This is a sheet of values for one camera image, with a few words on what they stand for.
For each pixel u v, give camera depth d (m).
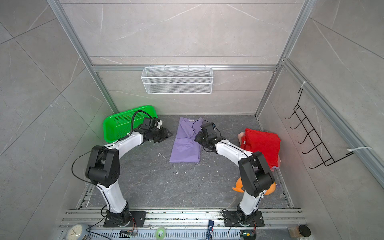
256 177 0.47
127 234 0.71
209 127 0.72
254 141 0.92
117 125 1.13
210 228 0.70
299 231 0.63
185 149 0.98
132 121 0.73
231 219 0.72
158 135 0.83
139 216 0.75
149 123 0.77
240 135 1.06
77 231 0.67
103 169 0.50
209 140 0.71
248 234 0.70
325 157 0.61
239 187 0.83
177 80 1.00
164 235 0.70
